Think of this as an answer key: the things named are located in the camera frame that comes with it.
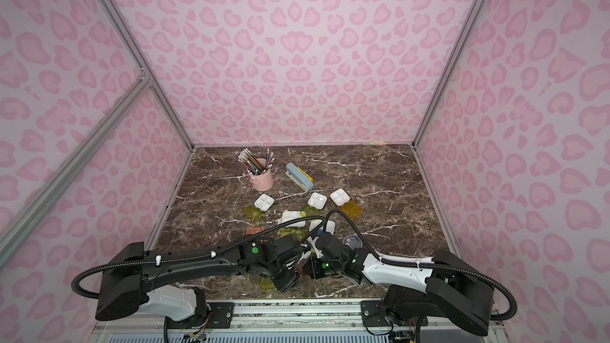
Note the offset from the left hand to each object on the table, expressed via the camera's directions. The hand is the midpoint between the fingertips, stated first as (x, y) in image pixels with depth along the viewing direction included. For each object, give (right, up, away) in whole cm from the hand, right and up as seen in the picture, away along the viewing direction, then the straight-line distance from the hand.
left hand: (294, 278), depth 75 cm
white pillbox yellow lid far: (+21, +18, +23) cm, 36 cm away
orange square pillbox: (-17, +11, +16) cm, 26 cm away
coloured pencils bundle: (-19, +37, +20) cm, 46 cm away
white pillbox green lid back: (+8, +21, +24) cm, 33 cm away
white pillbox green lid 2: (-1, +11, +16) cm, 19 cm away
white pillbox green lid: (-15, +20, +23) cm, 34 cm away
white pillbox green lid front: (-10, -4, +5) cm, 12 cm away
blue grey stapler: (0, +30, +29) cm, 42 cm away
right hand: (+3, 0, +4) cm, 5 cm away
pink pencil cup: (-14, +30, +24) cm, 40 cm away
